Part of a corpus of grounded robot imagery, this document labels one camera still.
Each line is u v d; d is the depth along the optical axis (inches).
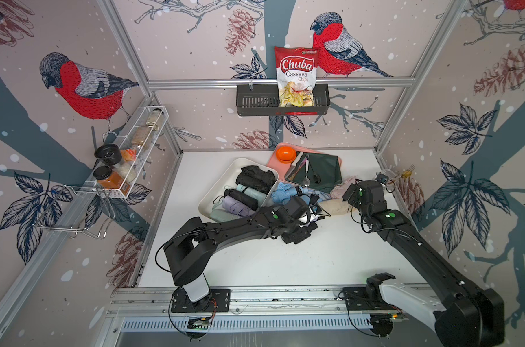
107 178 23.5
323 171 43.2
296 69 32.2
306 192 38.6
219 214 36.7
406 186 40.8
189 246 18.3
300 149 48.1
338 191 38.9
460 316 14.8
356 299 28.4
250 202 37.4
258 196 37.8
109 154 24.4
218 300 28.8
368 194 24.1
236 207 36.2
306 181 42.1
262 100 42.1
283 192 38.2
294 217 25.1
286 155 44.8
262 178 40.1
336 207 36.4
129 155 27.3
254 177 40.8
